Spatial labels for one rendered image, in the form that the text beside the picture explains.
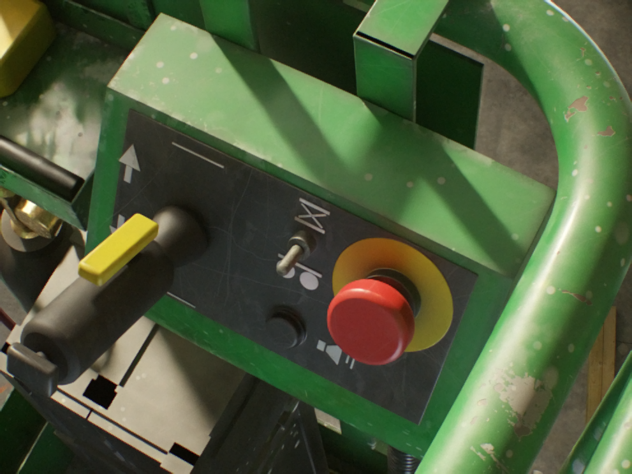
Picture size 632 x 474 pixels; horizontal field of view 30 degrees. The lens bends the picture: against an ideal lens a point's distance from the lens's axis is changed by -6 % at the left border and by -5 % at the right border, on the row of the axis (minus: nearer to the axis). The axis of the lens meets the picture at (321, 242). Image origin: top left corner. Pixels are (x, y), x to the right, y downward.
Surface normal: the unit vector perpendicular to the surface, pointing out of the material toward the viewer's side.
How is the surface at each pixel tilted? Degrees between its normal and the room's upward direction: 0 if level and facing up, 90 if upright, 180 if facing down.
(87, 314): 41
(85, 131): 0
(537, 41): 27
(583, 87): 9
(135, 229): 32
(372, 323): 58
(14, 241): 15
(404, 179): 0
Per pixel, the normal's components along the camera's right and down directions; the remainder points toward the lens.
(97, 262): 0.22, -0.77
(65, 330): 0.48, -0.59
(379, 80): -0.49, 0.81
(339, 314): -0.44, 0.47
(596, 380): -0.06, -0.40
